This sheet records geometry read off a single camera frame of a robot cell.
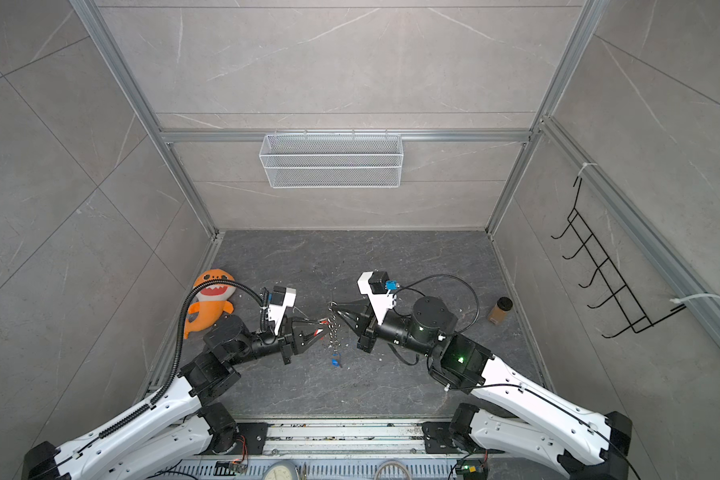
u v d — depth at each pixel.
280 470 0.66
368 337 0.50
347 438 0.75
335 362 0.70
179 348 0.52
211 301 0.93
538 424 0.43
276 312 0.57
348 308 0.55
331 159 1.00
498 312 0.88
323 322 0.61
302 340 0.60
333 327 0.60
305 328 0.61
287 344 0.55
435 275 1.07
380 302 0.49
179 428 0.59
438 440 0.73
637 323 0.58
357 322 0.53
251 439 0.73
